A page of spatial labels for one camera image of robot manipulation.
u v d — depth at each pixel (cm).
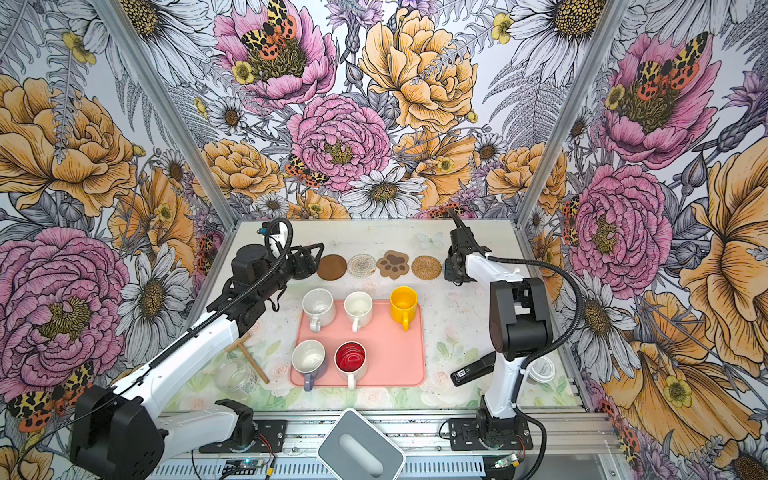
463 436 74
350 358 85
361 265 108
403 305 96
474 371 83
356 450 72
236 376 84
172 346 48
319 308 95
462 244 79
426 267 108
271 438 74
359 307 93
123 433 39
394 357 88
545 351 50
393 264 108
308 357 85
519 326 52
